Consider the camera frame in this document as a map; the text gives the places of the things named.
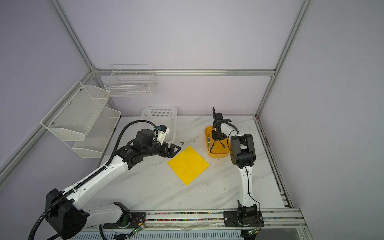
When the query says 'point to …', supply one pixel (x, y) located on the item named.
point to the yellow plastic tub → (218, 150)
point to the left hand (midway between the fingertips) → (173, 147)
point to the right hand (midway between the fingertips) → (217, 137)
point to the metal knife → (208, 140)
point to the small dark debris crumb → (182, 142)
